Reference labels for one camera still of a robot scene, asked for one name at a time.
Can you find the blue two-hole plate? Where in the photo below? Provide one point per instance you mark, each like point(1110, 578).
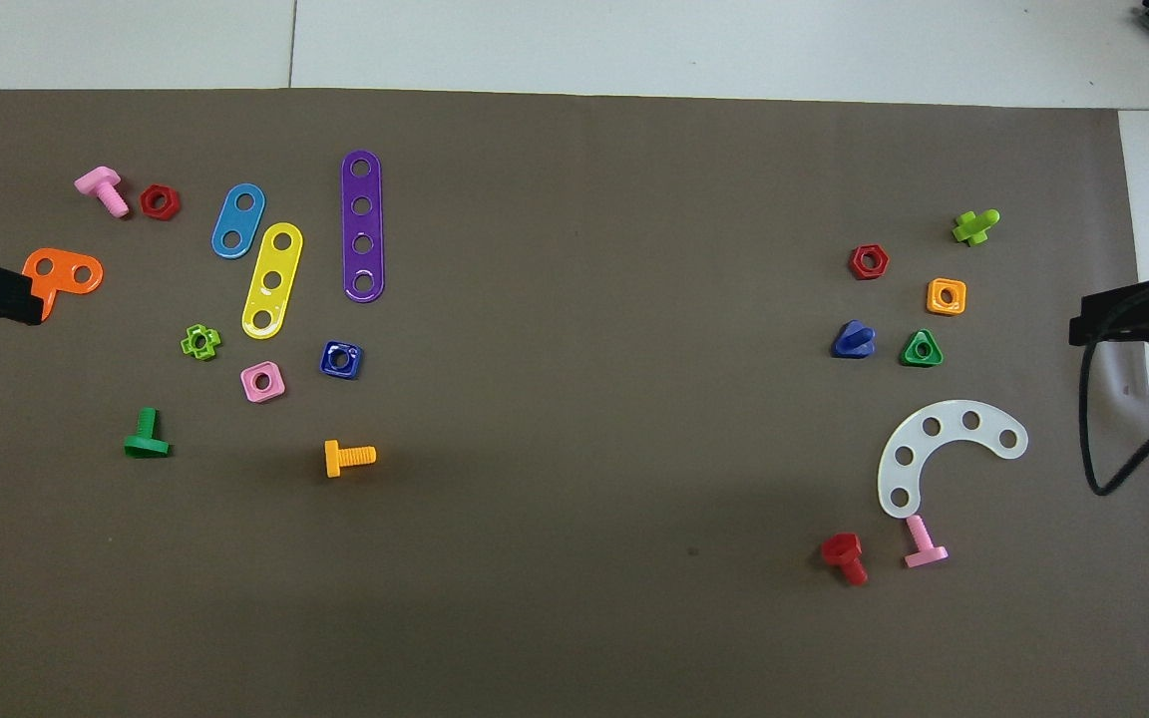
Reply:
point(237, 221)

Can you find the orange plastic bolt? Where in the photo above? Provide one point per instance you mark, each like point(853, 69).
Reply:
point(350, 458)

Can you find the red hexagonal plastic nut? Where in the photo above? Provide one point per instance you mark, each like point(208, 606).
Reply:
point(856, 262)
point(148, 202)

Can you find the red plastic bolt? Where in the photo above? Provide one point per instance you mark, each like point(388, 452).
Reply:
point(842, 548)

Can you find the orange square plastic nut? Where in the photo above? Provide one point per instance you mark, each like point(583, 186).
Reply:
point(934, 296)

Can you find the lime green cross-head bolt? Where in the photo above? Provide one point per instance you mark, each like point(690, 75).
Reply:
point(971, 228)

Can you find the pink square plastic nut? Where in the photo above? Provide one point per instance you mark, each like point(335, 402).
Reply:
point(248, 382)

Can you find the pink plastic bolt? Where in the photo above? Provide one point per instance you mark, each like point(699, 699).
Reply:
point(922, 543)
point(96, 181)

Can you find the purple four-hole plate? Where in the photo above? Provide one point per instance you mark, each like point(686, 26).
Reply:
point(363, 224)

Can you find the lime green cross nut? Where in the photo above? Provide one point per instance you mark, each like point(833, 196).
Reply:
point(188, 342)

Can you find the green plastic bolt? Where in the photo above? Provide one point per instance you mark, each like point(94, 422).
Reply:
point(146, 439)

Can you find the blue plastic bolt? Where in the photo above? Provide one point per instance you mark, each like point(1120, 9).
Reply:
point(849, 342)

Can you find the brown table mat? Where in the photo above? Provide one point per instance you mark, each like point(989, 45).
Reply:
point(634, 558)

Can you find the orange three-hole angled plate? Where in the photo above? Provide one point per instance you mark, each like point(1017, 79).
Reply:
point(64, 284)

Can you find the white curved five-hole plate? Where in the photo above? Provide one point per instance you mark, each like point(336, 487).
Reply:
point(949, 414)

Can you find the yellow three-hole plate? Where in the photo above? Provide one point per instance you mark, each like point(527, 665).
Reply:
point(272, 297)

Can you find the green triangular plastic nut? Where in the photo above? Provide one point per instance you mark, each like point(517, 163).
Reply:
point(909, 357)

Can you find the blue square plastic nut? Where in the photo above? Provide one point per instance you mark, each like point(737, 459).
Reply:
point(327, 361)

